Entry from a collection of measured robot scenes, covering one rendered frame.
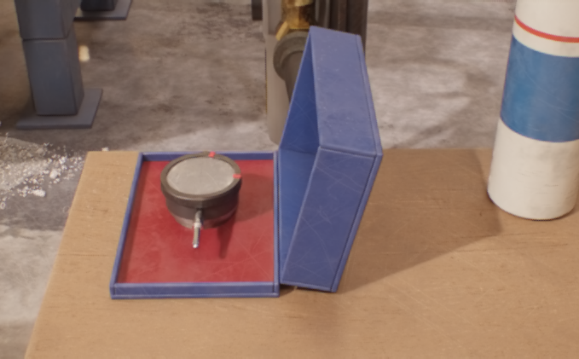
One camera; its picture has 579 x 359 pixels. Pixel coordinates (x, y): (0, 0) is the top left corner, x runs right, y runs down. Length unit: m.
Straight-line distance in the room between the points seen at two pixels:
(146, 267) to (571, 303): 0.28
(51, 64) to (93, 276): 1.09
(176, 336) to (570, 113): 0.30
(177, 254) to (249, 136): 1.03
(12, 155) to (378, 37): 0.84
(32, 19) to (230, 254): 1.09
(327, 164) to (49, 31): 1.17
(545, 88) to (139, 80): 1.32
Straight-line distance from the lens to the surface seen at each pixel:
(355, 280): 0.60
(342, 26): 0.95
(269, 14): 1.05
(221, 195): 0.61
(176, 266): 0.60
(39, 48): 1.66
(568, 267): 0.63
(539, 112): 0.62
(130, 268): 0.61
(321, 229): 0.55
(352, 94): 0.57
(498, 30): 2.08
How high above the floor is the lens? 0.86
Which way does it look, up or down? 35 degrees down
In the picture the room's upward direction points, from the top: straight up
